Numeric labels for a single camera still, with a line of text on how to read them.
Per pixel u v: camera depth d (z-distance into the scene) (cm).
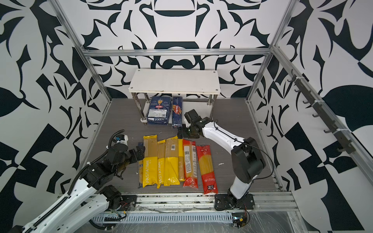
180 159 86
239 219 71
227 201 74
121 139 67
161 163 85
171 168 81
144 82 102
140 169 83
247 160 46
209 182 78
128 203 73
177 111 99
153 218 65
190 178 79
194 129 66
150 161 83
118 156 57
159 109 96
